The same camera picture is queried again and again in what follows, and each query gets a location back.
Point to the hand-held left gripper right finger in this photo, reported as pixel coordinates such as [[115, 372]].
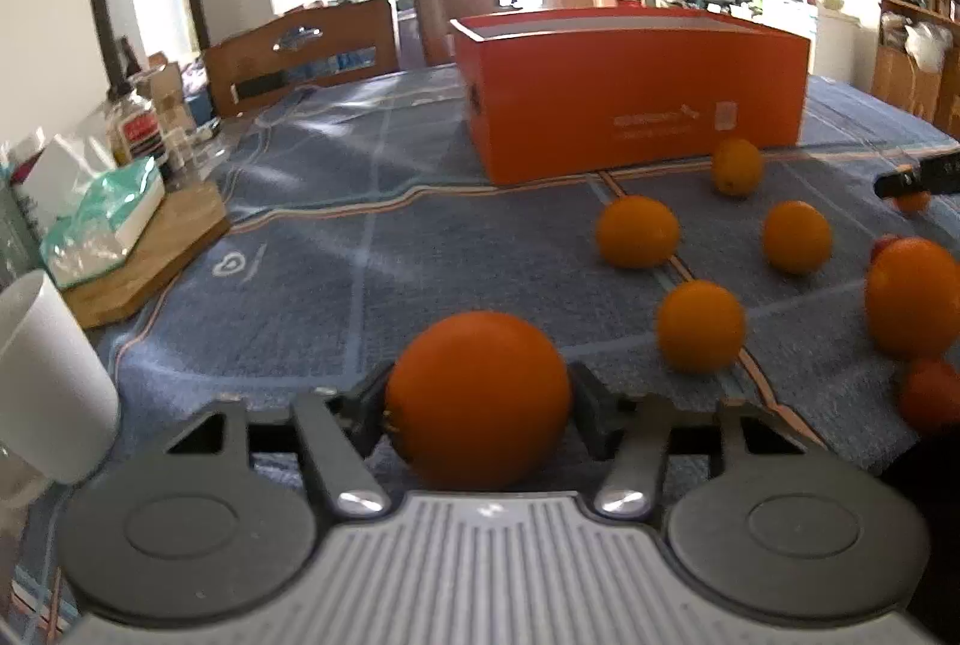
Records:
[[596, 420]]

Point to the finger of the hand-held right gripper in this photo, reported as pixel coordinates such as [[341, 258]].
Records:
[[922, 178]]

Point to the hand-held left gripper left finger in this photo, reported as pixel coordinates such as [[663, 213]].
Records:
[[367, 412]]

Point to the small orange fruit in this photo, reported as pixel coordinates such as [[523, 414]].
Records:
[[911, 204]]

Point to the small red tomato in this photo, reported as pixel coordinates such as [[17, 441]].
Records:
[[883, 246]]

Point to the orange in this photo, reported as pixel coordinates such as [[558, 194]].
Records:
[[737, 166], [911, 298], [637, 232], [480, 397], [701, 326], [797, 236]]

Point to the orange cardboard box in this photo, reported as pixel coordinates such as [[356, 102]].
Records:
[[600, 90]]

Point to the white plastic bag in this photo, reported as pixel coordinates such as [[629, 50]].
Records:
[[928, 45]]

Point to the white fridge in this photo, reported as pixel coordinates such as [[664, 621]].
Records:
[[832, 45]]

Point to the wooden cutting board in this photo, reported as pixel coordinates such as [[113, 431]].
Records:
[[172, 232]]

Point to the white cup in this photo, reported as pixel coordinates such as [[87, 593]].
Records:
[[52, 382]]

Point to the small clear bottle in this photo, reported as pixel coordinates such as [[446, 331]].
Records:
[[181, 150]]

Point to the green tissue pack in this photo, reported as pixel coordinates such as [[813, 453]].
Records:
[[105, 217]]

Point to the clear bottle with red label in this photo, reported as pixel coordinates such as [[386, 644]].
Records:
[[139, 127]]

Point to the tall brown cardboard box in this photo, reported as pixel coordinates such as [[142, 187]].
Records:
[[166, 90]]

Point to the wooden chair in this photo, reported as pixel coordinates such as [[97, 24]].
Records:
[[352, 26], [439, 26]]

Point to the white paper box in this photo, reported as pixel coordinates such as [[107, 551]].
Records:
[[60, 165]]

